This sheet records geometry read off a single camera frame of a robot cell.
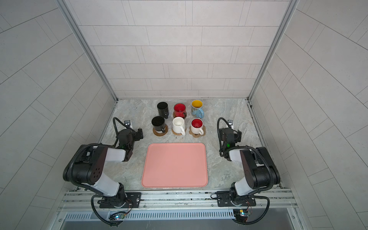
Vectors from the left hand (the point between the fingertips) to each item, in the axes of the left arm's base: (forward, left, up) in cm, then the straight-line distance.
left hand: (136, 125), depth 94 cm
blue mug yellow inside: (+11, -41, +4) cm, 42 cm away
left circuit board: (-48, -3, -1) cm, 48 cm away
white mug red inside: (+2, -40, -3) cm, 40 cm away
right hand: (-1, -62, -1) cm, 62 cm away
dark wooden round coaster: (-3, -16, -4) cm, 16 cm away
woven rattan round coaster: (-4, -28, -5) cm, 29 cm away
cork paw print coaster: (-4, -41, -5) cm, 41 cm away
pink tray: (-24, -27, -4) cm, 37 cm away
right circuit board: (-47, -61, -5) cm, 77 cm away
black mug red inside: (+14, -28, -1) cm, 32 cm away
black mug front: (+2, -15, 0) cm, 15 cm away
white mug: (+1, -28, -1) cm, 28 cm away
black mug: (+11, -17, +3) cm, 21 cm away
